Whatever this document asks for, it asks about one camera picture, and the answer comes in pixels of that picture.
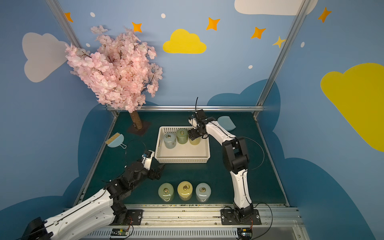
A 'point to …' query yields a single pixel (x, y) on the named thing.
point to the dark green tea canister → (166, 191)
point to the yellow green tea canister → (195, 141)
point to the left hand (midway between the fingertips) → (157, 160)
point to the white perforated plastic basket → (181, 153)
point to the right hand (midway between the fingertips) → (197, 132)
